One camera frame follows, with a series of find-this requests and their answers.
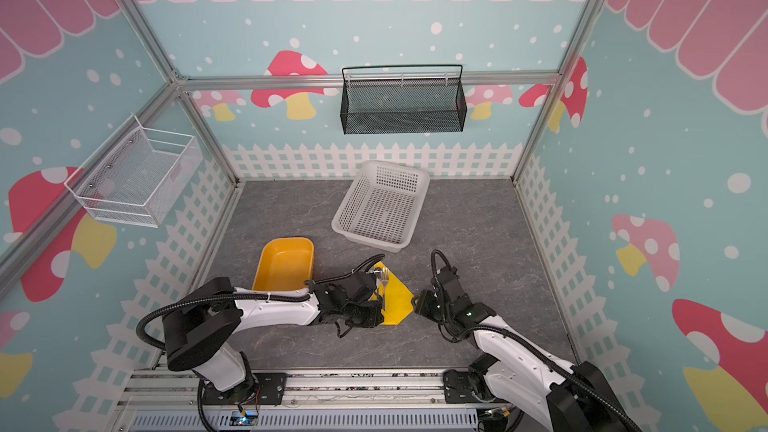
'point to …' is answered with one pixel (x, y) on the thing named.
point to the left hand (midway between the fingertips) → (382, 326)
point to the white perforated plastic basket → (382, 206)
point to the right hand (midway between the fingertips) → (413, 302)
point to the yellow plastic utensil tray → (285, 263)
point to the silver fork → (385, 280)
